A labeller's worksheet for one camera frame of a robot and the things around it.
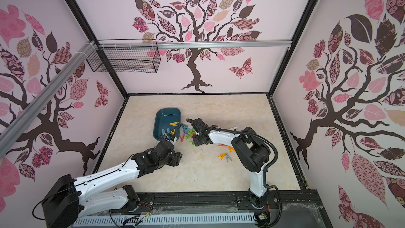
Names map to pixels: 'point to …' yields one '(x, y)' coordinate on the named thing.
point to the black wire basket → (136, 55)
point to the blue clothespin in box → (163, 131)
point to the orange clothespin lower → (221, 155)
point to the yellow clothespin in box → (174, 123)
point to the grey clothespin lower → (228, 156)
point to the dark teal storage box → (165, 118)
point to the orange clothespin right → (230, 149)
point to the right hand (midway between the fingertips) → (197, 137)
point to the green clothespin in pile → (187, 136)
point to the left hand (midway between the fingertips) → (176, 157)
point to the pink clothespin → (222, 145)
